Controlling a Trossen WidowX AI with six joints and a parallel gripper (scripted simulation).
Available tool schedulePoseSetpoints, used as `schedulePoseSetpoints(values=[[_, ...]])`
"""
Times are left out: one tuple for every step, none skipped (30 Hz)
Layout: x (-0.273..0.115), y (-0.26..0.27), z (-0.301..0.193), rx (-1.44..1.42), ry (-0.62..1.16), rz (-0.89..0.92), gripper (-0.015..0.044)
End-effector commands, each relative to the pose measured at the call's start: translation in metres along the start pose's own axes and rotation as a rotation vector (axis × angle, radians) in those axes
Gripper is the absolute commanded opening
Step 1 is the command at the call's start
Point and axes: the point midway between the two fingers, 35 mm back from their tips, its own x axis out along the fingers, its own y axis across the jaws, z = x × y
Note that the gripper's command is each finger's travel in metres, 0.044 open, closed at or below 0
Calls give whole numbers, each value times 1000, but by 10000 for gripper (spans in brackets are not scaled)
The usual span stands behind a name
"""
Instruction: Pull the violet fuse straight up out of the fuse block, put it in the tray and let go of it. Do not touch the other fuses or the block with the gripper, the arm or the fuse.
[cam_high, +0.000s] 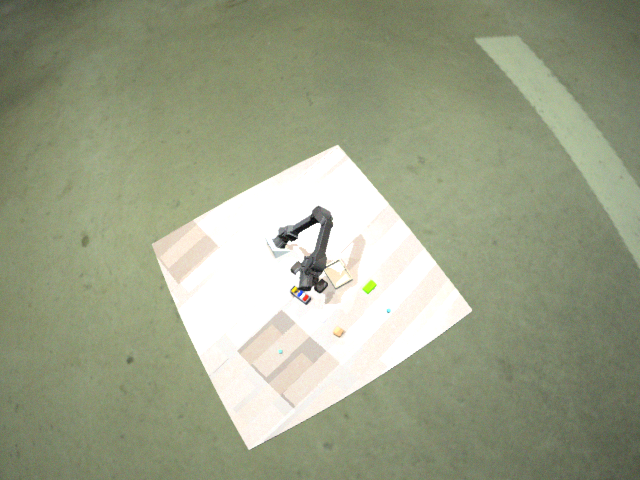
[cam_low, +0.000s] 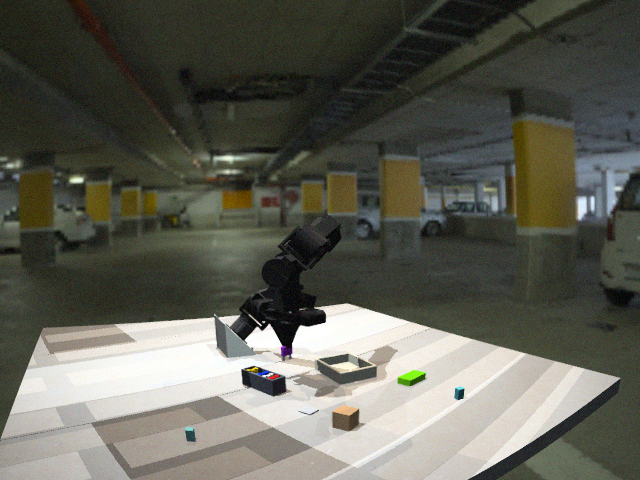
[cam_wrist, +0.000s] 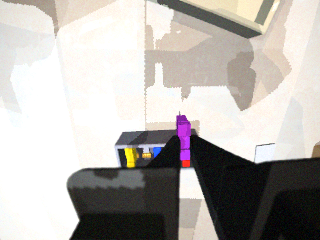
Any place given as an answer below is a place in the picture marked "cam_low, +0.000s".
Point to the brown cube with orange top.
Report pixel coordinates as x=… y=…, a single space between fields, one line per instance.
x=345 y=418

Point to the green rectangular block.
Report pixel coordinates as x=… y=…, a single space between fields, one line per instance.
x=411 y=378

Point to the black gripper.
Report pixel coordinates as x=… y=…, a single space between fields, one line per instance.
x=284 y=314

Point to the small teal block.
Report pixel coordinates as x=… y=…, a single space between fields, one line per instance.
x=459 y=393
x=190 y=434

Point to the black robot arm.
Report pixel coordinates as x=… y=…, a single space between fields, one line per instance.
x=308 y=244

